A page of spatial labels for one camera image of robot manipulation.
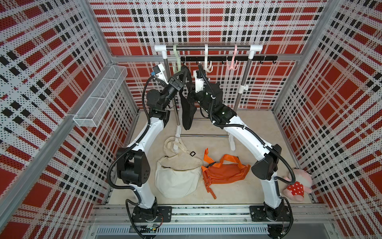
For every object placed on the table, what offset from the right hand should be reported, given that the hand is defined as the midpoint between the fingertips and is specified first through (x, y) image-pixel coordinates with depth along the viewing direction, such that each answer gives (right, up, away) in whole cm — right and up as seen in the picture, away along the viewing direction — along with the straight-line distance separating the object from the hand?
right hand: (189, 82), depth 70 cm
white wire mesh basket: (-61, -12, +21) cm, 65 cm away
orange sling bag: (+22, -46, +15) cm, 53 cm away
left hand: (+1, +4, -5) cm, 7 cm away
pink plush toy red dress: (+61, -52, +9) cm, 80 cm away
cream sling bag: (-8, -49, +15) cm, 51 cm away
